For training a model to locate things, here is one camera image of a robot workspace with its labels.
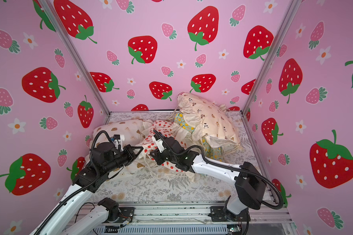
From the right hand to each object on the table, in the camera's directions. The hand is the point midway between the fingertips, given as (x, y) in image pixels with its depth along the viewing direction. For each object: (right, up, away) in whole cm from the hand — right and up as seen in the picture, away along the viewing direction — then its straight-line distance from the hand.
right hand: (148, 155), depth 73 cm
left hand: (-1, +5, -4) cm, 6 cm away
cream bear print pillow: (-18, +14, +26) cm, 35 cm away
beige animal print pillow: (+35, +19, +13) cm, 42 cm away
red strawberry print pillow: (-2, +3, -3) cm, 5 cm away
